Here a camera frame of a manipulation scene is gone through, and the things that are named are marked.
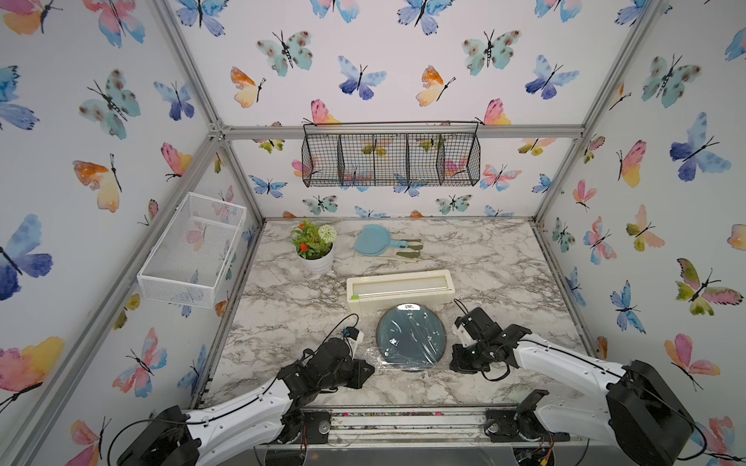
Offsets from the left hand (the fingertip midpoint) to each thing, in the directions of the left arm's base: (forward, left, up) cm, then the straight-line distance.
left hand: (377, 370), depth 80 cm
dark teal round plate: (+9, -10, 0) cm, 14 cm away
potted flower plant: (+34, +19, +13) cm, 41 cm away
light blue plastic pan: (+50, +1, -3) cm, 50 cm away
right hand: (+2, -21, -1) cm, 21 cm away
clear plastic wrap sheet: (+3, +1, +2) cm, 4 cm away
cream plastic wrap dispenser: (+22, +4, +4) cm, 23 cm away
